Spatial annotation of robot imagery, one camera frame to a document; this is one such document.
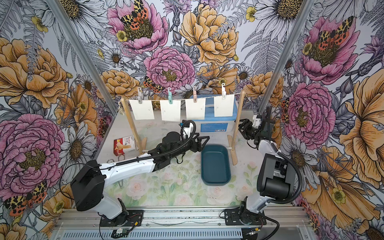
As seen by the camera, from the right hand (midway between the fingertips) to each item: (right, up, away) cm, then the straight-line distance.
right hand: (235, 126), depth 89 cm
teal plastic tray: (-11, -24, +2) cm, 27 cm away
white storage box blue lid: (-10, -1, +10) cm, 15 cm away
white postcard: (-35, +7, -17) cm, 40 cm away
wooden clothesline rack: (-58, -11, +7) cm, 59 cm away
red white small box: (-71, -13, +7) cm, 72 cm away
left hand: (-19, -7, -13) cm, 24 cm away
